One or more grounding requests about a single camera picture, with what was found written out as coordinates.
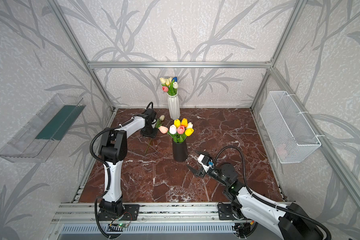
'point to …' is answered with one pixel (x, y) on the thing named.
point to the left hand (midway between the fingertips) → (153, 130)
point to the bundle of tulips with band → (179, 130)
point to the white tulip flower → (175, 85)
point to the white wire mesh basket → (290, 135)
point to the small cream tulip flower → (158, 123)
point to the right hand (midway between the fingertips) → (192, 152)
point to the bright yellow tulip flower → (189, 131)
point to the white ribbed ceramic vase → (174, 106)
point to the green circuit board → (121, 225)
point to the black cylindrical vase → (180, 151)
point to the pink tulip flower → (165, 88)
